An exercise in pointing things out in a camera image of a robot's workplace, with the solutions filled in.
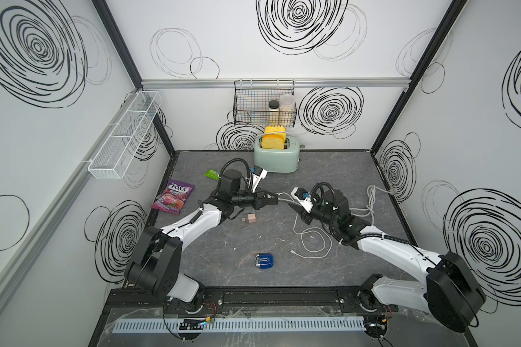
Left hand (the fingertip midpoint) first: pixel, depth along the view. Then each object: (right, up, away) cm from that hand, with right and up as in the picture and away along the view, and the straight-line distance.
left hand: (275, 198), depth 79 cm
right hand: (+7, -1, +1) cm, 7 cm away
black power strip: (-5, +1, -8) cm, 9 cm away
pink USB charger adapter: (-10, -10, +13) cm, 19 cm away
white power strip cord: (+44, -5, +17) cm, 48 cm away
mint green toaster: (+2, +15, +26) cm, 30 cm away
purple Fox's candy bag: (-46, -2, +20) cm, 50 cm away
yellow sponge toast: (+1, +23, +17) cm, 29 cm away
